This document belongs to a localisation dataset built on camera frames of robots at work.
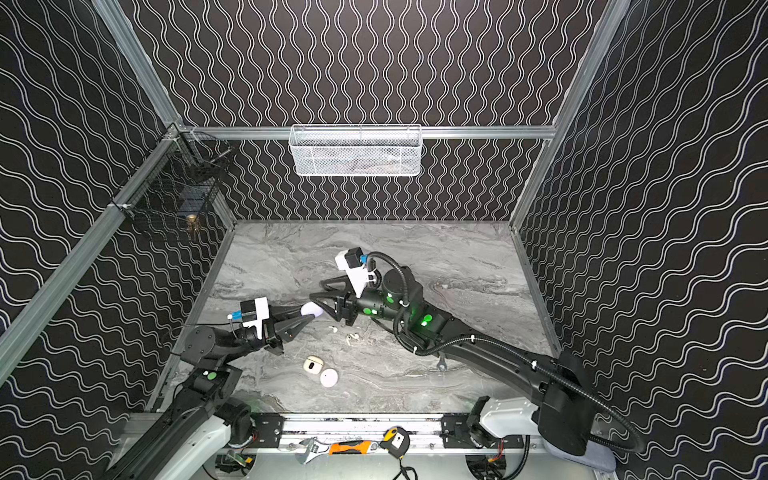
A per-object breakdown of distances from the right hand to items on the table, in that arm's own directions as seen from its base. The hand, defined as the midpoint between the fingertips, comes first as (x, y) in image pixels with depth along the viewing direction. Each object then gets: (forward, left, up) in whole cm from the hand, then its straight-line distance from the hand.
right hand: (317, 291), depth 63 cm
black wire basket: (+38, +53, -3) cm, 66 cm away
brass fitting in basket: (+24, +40, -3) cm, 47 cm away
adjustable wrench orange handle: (-25, +4, -32) cm, 40 cm away
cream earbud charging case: (-5, +7, -30) cm, 31 cm away
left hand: (-5, 0, -1) cm, 5 cm away
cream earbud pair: (+4, -4, -32) cm, 32 cm away
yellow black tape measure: (-23, -17, -30) cm, 41 cm away
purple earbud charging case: (-4, +1, 0) cm, 4 cm away
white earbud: (+7, +2, -32) cm, 33 cm away
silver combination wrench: (-3, -30, -34) cm, 45 cm away
